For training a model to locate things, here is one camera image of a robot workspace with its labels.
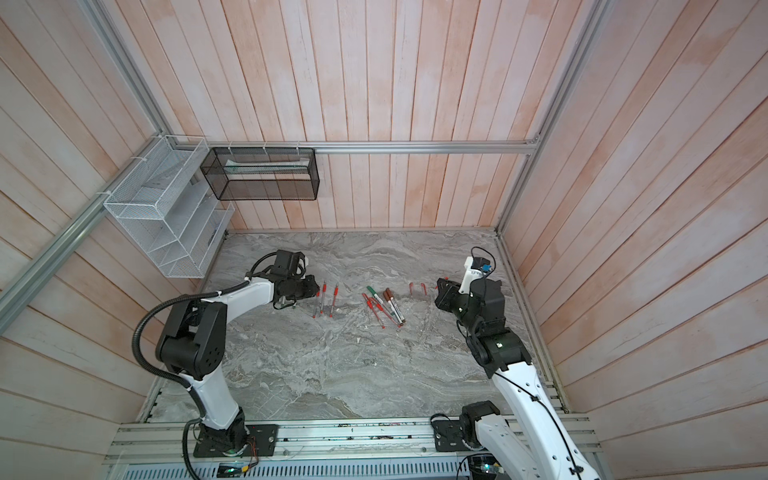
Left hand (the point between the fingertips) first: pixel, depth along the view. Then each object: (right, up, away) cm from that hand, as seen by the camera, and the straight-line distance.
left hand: (317, 292), depth 97 cm
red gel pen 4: (+18, -5, +1) cm, 18 cm away
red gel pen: (-1, -4, +2) cm, 5 cm away
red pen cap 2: (+37, 0, +6) cm, 37 cm away
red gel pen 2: (+2, 0, +4) cm, 4 cm away
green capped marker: (+18, 0, +6) cm, 19 cm away
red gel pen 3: (+5, -1, +4) cm, 7 cm away
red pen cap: (+32, +1, +6) cm, 33 cm away
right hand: (+36, +6, -23) cm, 43 cm away
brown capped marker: (+26, -5, 0) cm, 26 cm away
